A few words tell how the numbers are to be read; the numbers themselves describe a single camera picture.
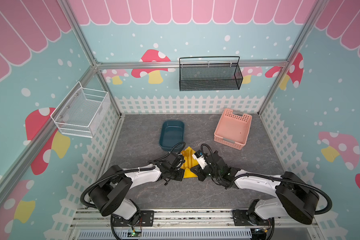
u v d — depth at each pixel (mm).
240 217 742
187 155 778
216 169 645
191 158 781
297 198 428
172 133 1181
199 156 731
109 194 436
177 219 759
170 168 699
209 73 938
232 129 1126
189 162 775
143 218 744
